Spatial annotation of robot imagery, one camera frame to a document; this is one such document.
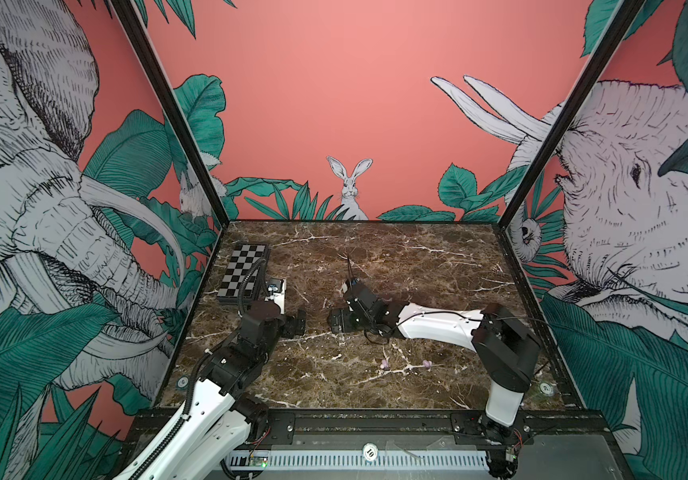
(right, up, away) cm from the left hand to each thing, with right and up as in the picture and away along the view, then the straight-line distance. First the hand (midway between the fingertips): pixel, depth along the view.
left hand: (287, 299), depth 75 cm
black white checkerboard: (-22, +10, +29) cm, 38 cm away
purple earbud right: (+39, -20, +10) cm, 45 cm away
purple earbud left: (+26, -20, +8) cm, 34 cm away
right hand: (+12, -7, +10) cm, 17 cm away
